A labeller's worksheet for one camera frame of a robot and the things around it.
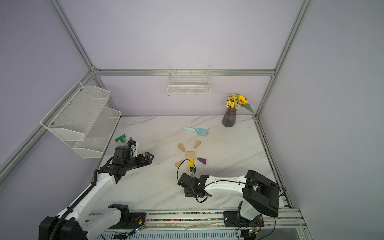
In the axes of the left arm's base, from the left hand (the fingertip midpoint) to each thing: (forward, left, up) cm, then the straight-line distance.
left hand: (146, 159), depth 84 cm
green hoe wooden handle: (+21, +25, -8) cm, 33 cm away
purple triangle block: (+5, -33, -10) cm, 35 cm away
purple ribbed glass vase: (+35, -53, 0) cm, 63 cm away
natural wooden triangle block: (+14, -18, -9) cm, 25 cm away
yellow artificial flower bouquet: (+33, -54, +16) cm, 65 cm away
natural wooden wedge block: (+2, -18, -10) cm, 20 cm away
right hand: (-14, -26, -11) cm, 32 cm away
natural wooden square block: (+9, -25, -11) cm, 29 cm away
